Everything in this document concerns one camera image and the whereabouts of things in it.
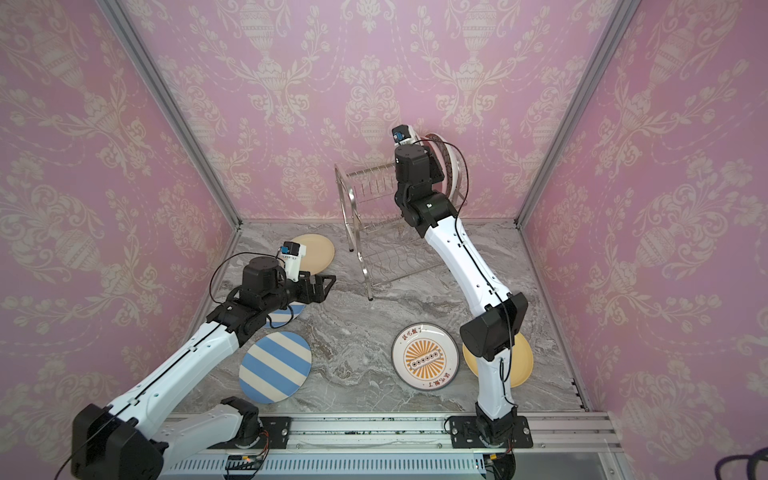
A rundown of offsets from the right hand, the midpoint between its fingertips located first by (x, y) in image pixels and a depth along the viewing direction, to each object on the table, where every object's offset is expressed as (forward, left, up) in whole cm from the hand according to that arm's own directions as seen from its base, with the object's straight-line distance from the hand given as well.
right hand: (434, 154), depth 73 cm
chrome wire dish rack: (+6, +12, -41) cm, 44 cm away
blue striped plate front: (-35, +47, -45) cm, 73 cm away
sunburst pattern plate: (-33, +3, -45) cm, 56 cm away
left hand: (-20, +30, -23) cm, 42 cm away
